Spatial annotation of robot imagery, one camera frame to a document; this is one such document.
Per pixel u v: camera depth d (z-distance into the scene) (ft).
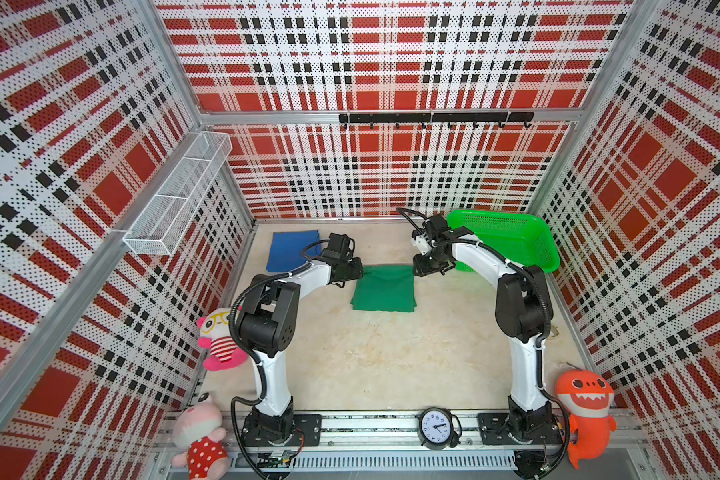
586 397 2.35
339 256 2.62
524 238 3.74
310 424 2.52
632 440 2.39
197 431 2.29
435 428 2.36
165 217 2.97
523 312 1.82
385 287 3.24
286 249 3.69
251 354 1.74
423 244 2.95
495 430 2.37
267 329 1.71
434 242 2.45
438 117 2.92
